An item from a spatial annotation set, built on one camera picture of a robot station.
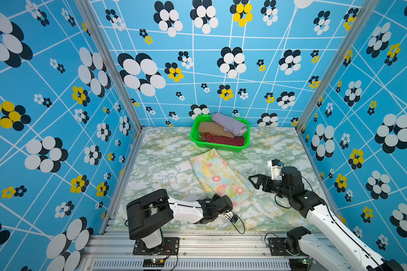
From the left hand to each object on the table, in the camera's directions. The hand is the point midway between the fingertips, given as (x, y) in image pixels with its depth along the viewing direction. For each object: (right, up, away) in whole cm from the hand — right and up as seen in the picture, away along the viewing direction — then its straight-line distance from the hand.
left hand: (223, 196), depth 87 cm
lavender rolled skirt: (+6, +40, +19) cm, 45 cm away
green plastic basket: (-16, +32, +21) cm, 41 cm away
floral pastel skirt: (-2, +8, +7) cm, 11 cm away
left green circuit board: (-31, -24, -15) cm, 42 cm away
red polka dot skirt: (+10, +29, +18) cm, 35 cm away
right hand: (+16, +11, -8) cm, 21 cm away
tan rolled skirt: (-5, +37, +18) cm, 42 cm away
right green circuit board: (+34, -21, -18) cm, 44 cm away
